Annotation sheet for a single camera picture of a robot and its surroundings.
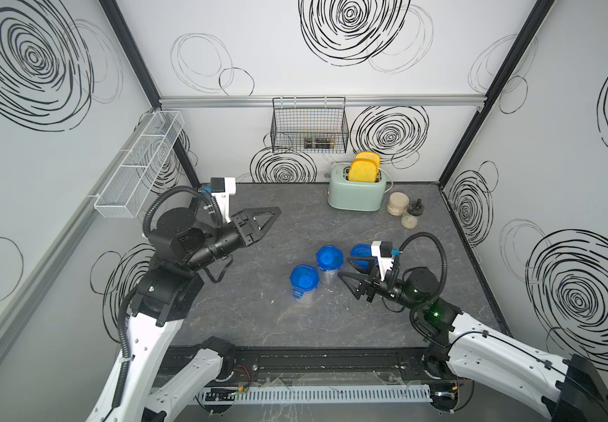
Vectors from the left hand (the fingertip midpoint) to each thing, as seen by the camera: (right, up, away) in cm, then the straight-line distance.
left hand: (280, 213), depth 53 cm
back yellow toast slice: (+29, +21, +46) cm, 59 cm away
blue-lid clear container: (+5, -20, +23) cm, 31 cm away
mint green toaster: (+21, +6, +52) cm, 57 cm away
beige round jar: (+42, +3, +53) cm, 68 cm away
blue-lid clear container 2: (+13, -15, +28) cm, 34 cm away
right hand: (+15, -15, +14) cm, 25 cm away
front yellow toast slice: (+26, +15, +46) cm, 55 cm away
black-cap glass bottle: (+46, -4, +51) cm, 69 cm away
